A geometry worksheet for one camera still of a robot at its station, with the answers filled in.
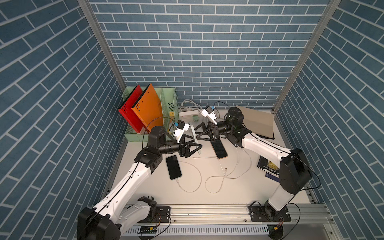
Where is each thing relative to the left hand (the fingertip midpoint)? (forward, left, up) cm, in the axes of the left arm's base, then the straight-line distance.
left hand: (201, 145), depth 67 cm
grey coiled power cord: (+52, +9, -24) cm, 58 cm away
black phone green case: (-1, +3, +5) cm, 6 cm away
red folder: (+22, +41, -3) cm, 46 cm away
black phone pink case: (+14, -13, -28) cm, 34 cm away
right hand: (+2, +1, +3) cm, 4 cm away
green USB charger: (+39, +3, -25) cm, 47 cm away
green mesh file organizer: (+44, +23, -11) cm, 51 cm away
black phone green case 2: (+2, +16, -28) cm, 32 cm away
